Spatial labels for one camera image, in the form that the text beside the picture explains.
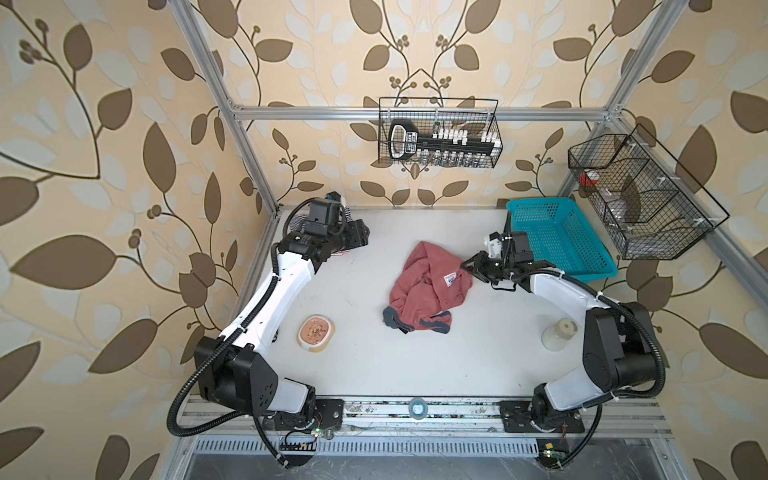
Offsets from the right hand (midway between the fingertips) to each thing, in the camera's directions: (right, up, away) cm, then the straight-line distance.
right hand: (464, 268), depth 90 cm
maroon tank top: (-10, -6, +4) cm, 12 cm away
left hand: (-29, +12, -11) cm, 33 cm away
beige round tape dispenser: (-44, -19, -3) cm, 48 cm away
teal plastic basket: (+41, +10, +21) cm, 48 cm away
